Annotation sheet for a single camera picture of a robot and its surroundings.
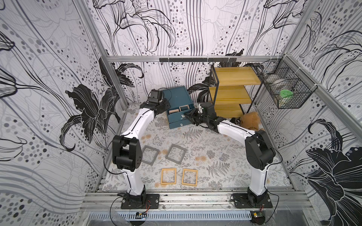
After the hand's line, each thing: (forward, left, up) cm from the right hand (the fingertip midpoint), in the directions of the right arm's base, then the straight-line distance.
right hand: (185, 112), depth 88 cm
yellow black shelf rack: (+22, -35, -1) cm, 42 cm away
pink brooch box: (+3, +8, -2) cm, 9 cm away
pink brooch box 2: (+7, +1, -3) cm, 7 cm away
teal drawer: (+3, 0, -18) cm, 19 cm away
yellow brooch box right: (-34, -3, -19) cm, 39 cm away
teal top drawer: (-1, +6, 0) cm, 6 cm away
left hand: (+5, +11, +1) cm, 12 cm away
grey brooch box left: (-20, +24, -19) cm, 36 cm away
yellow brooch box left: (-33, +10, -19) cm, 39 cm away
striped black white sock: (+7, -38, -18) cm, 43 cm away
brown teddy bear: (-1, -44, -9) cm, 45 cm away
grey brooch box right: (-17, +11, -19) cm, 28 cm away
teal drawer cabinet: (+6, +3, +3) cm, 8 cm away
